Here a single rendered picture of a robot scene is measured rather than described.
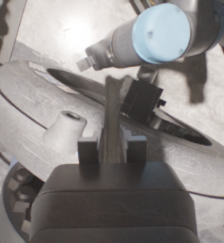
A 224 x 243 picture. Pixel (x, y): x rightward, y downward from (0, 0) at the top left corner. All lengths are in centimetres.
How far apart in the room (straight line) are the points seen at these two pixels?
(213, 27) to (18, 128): 39
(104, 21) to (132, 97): 86
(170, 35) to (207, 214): 28
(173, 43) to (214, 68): 109
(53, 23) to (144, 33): 96
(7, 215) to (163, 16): 56
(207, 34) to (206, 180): 27
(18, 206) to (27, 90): 35
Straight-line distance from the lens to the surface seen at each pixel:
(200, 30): 40
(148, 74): 42
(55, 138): 22
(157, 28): 31
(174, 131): 39
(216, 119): 149
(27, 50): 125
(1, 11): 132
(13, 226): 56
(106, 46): 41
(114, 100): 16
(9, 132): 30
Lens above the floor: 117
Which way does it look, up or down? 73 degrees down
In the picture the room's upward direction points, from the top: 165 degrees clockwise
